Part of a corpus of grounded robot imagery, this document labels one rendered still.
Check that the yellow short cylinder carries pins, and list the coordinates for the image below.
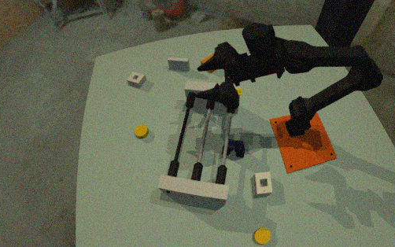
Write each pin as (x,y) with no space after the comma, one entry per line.
(141,131)
(262,235)

